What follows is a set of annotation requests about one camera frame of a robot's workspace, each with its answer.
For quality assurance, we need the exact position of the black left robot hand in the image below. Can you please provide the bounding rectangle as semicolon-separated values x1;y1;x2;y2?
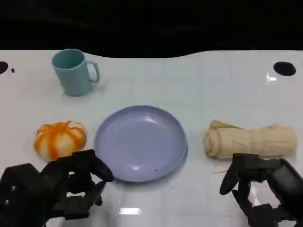
0;149;115;227

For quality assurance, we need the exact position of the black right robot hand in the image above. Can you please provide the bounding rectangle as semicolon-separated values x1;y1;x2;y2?
219;153;303;227

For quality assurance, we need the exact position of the orange and white bread roll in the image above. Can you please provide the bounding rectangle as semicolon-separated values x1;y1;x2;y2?
33;121;87;162

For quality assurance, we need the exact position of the lilac plate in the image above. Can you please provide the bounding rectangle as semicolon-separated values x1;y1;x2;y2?
94;105;189;183

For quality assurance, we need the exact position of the pale green mug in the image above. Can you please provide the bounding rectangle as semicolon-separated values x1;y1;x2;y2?
52;48;100;97

